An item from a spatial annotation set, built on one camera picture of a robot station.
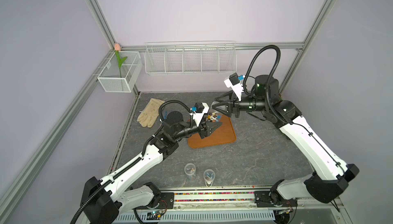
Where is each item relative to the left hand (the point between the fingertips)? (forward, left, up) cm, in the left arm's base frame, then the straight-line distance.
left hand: (218, 119), depth 64 cm
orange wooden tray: (+10, -8, -33) cm, 36 cm away
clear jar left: (-11, +15, -29) cm, 34 cm away
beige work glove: (+32, +42, -34) cm, 62 cm away
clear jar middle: (-15, +5, -28) cm, 32 cm away
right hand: (+3, +2, +8) cm, 9 cm away
